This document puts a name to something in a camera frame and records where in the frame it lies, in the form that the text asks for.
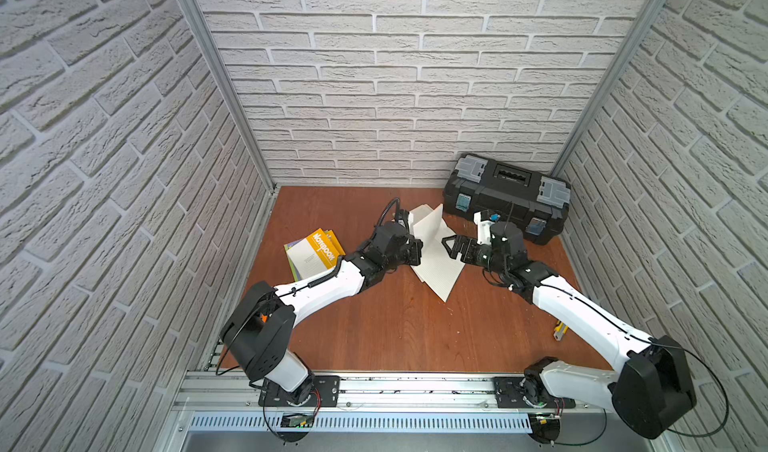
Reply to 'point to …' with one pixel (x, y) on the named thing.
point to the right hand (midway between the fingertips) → (456, 242)
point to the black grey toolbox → (536, 201)
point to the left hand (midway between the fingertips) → (429, 241)
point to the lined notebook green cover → (293, 269)
